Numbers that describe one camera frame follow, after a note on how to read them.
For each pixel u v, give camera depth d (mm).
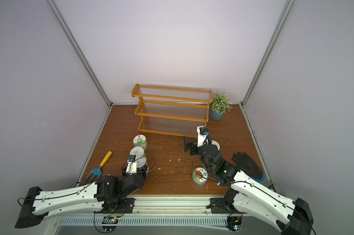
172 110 958
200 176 747
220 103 975
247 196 485
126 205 729
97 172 856
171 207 741
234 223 694
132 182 557
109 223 721
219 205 725
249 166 829
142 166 742
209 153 510
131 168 660
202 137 600
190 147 632
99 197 519
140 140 895
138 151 833
